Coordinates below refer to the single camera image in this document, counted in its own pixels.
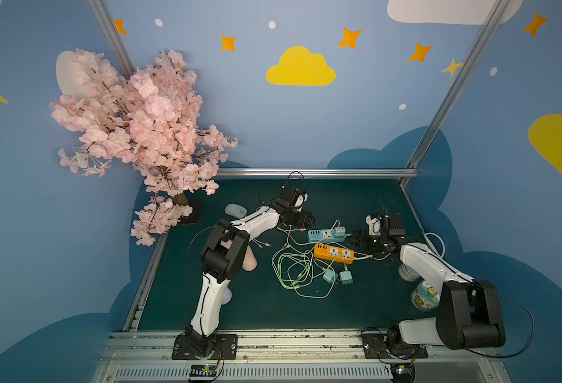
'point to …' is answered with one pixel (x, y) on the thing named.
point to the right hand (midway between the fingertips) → (357, 239)
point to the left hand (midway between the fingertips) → (308, 216)
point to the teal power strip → (323, 235)
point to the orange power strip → (334, 254)
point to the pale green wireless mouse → (235, 210)
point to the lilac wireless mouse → (227, 295)
